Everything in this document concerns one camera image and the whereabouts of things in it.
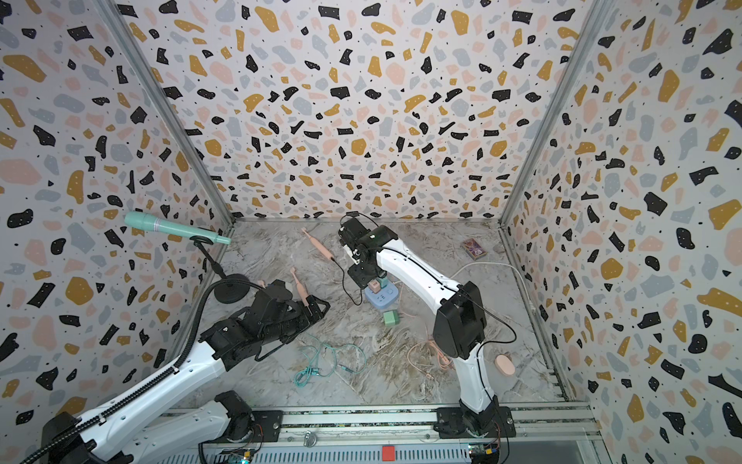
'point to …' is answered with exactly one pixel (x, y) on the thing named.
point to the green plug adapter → (392, 317)
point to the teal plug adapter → (384, 281)
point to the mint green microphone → (147, 220)
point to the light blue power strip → (385, 298)
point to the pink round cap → (504, 364)
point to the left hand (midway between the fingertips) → (328, 312)
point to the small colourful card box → (473, 248)
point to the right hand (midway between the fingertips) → (372, 273)
